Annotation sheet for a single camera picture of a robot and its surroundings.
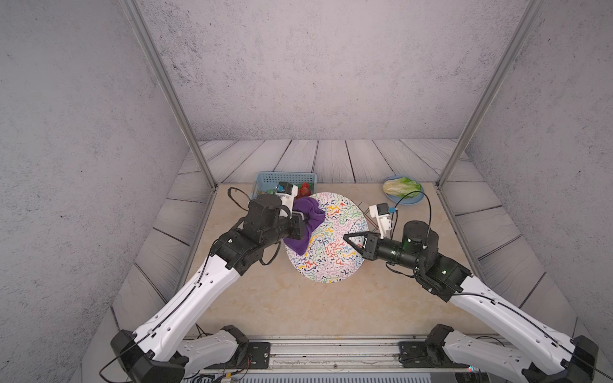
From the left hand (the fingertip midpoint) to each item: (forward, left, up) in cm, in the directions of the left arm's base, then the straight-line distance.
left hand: (313, 217), depth 68 cm
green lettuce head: (+36, -42, -25) cm, 60 cm away
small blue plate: (+33, -48, -31) cm, 66 cm away
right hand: (-8, -8, 0) cm, 11 cm away
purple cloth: (-1, 0, +2) cm, 2 cm away
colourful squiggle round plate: (-9, -4, -6) cm, 12 cm away
